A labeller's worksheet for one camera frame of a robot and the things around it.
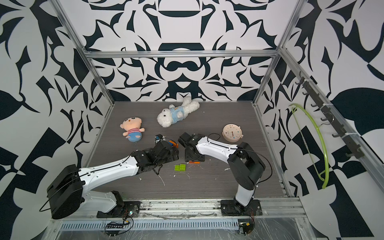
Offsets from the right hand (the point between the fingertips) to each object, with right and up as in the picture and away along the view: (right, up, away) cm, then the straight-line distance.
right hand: (191, 157), depth 89 cm
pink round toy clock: (+27, +13, +11) cm, 32 cm away
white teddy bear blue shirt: (-16, +23, +12) cm, 31 cm away
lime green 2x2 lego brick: (-5, -5, -4) cm, 8 cm away
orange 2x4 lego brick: (+2, -3, 0) cm, 4 cm away
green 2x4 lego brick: (-8, -6, -2) cm, 10 cm away
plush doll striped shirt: (-38, +17, +10) cm, 43 cm away
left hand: (-10, +5, -5) cm, 12 cm away
